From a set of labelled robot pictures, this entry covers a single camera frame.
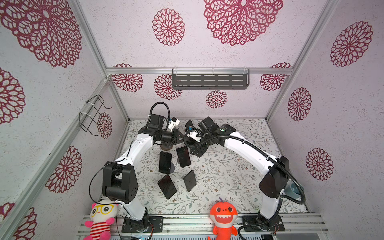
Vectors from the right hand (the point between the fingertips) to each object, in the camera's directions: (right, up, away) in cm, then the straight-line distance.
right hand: (195, 142), depth 81 cm
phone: (-7, -9, +8) cm, 14 cm away
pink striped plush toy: (-45, -35, -10) cm, 58 cm away
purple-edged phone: (-17, -11, +3) cm, 21 cm away
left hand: (-5, +1, -1) cm, 5 cm away
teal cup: (+51, -25, -2) cm, 57 cm away
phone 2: (-3, -24, +9) cm, 26 cm away
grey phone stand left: (-14, -16, +13) cm, 26 cm away
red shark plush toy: (+12, -33, -12) cm, 37 cm away
